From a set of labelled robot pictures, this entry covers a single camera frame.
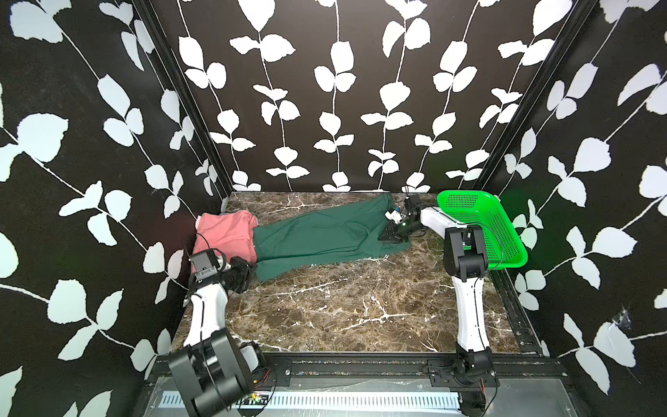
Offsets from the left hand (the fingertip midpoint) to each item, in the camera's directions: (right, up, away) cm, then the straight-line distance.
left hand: (257, 260), depth 85 cm
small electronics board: (+4, -36, -14) cm, 39 cm away
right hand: (+44, +7, +19) cm, 48 cm away
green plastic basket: (+92, +3, +15) cm, 94 cm away
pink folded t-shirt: (-16, +8, +14) cm, 22 cm away
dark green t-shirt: (+29, +9, +23) cm, 38 cm away
